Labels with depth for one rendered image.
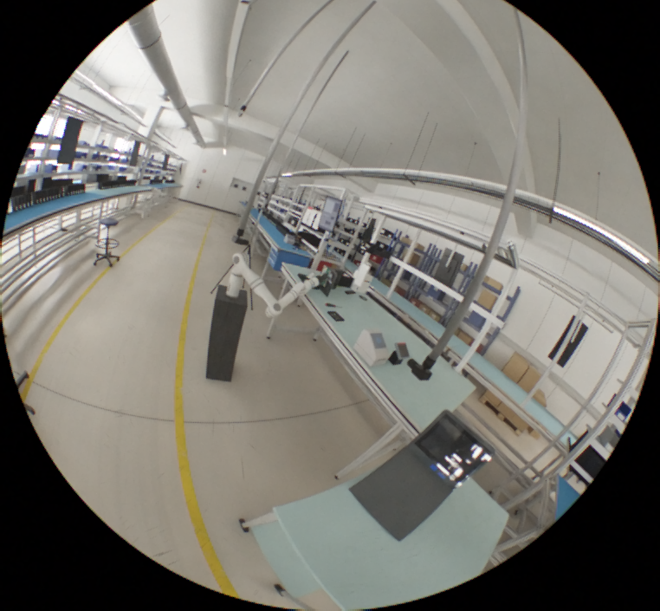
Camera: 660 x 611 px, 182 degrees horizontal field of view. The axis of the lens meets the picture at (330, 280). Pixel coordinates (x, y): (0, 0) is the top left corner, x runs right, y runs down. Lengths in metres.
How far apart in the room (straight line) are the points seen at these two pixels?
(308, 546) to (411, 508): 0.26
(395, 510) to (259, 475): 1.20
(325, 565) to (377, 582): 0.13
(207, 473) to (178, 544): 0.60
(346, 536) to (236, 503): 1.12
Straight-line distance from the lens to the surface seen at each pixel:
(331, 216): 3.06
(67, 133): 3.35
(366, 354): 1.15
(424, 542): 0.69
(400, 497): 0.62
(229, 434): 1.77
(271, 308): 1.35
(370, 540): 0.59
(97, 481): 1.79
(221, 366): 1.90
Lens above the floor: 1.59
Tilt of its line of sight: 15 degrees down
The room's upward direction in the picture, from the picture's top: 24 degrees clockwise
